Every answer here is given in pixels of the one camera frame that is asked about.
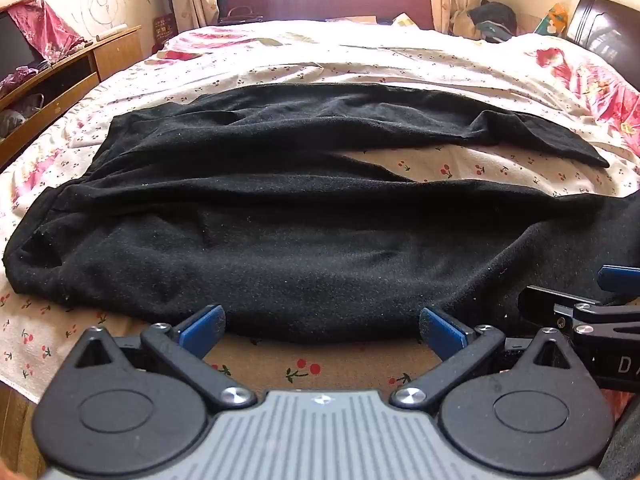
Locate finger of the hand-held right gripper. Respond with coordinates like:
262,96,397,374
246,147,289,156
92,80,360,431
597,264,640,294
517,285,640,337

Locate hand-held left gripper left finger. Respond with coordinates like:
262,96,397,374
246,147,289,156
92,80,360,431
74,304,258,409

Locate wooden cabinet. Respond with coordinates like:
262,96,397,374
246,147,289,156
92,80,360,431
0,25,144,172

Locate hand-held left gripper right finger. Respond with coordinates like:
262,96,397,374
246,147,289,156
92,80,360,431
390,306,577,409

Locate pink patterned cloth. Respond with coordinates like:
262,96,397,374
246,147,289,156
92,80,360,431
7,0,95,64

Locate cherry print bed sheet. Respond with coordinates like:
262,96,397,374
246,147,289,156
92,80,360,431
0,55,640,407

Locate pile of clothes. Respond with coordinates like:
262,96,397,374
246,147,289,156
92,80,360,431
449,2,519,44

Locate dark television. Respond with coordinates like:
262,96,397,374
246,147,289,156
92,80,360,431
0,10,40,82

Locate yellow cartoon print bag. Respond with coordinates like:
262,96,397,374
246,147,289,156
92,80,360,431
534,2,570,37

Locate dark handbag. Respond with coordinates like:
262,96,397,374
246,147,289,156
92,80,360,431
219,5,267,26

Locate black pants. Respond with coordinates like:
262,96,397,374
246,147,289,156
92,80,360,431
2,82,640,347

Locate maroon window seat cushion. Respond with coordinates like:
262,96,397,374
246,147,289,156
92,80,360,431
219,0,435,29

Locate scattered papers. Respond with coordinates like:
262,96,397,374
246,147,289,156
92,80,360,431
326,12,432,29

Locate pink floral quilt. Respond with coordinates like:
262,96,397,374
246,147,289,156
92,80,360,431
150,19,640,158

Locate dark wooden headboard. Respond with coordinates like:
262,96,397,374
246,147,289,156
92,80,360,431
565,0,640,80

